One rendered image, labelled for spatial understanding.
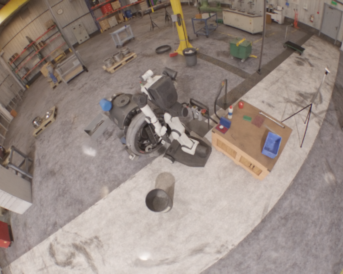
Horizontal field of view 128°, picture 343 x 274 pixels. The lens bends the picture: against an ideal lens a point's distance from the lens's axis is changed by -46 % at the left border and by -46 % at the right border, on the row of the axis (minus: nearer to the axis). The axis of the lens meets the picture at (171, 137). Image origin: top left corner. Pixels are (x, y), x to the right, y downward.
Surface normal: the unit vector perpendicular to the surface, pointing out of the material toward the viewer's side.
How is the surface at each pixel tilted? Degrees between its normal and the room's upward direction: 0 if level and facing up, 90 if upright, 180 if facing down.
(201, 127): 0
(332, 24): 90
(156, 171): 0
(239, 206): 0
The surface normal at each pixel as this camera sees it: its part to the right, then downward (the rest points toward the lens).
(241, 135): -0.22, -0.54
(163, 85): 0.61, 0.33
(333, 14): -0.79, 0.59
